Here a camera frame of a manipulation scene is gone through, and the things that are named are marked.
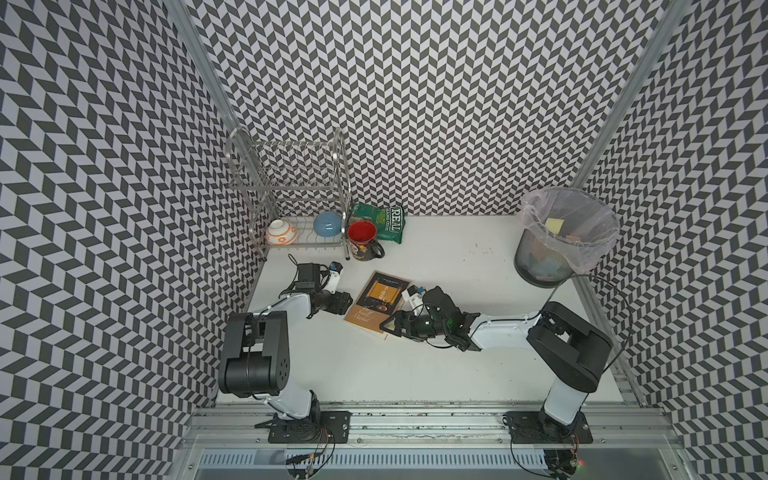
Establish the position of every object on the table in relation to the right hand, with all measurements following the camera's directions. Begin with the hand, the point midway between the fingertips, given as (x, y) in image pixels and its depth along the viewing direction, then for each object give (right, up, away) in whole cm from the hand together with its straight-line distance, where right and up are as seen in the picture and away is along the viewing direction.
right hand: (388, 334), depth 82 cm
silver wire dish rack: (-37, +45, +33) cm, 67 cm away
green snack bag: (0, +34, +33) cm, 47 cm away
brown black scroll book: (-3, +8, +11) cm, 14 cm away
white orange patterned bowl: (-38, +29, +19) cm, 51 cm away
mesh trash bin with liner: (+58, +29, +16) cm, 67 cm away
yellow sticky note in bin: (+54, +32, +14) cm, 64 cm away
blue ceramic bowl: (-23, +33, +23) cm, 46 cm away
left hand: (-16, +8, +13) cm, 22 cm away
